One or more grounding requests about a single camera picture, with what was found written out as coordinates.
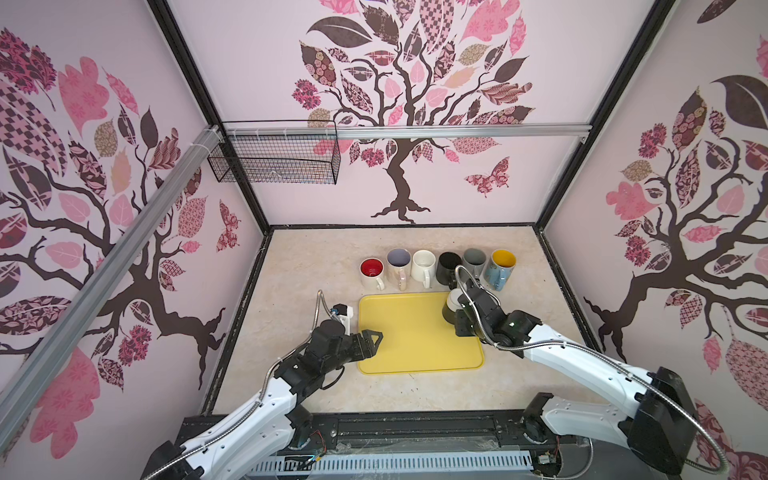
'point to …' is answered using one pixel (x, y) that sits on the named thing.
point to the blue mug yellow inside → (500, 269)
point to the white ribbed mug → (423, 267)
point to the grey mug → (474, 260)
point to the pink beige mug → (398, 266)
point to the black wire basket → (277, 161)
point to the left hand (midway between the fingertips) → (375, 343)
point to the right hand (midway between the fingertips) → (458, 315)
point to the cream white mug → (371, 274)
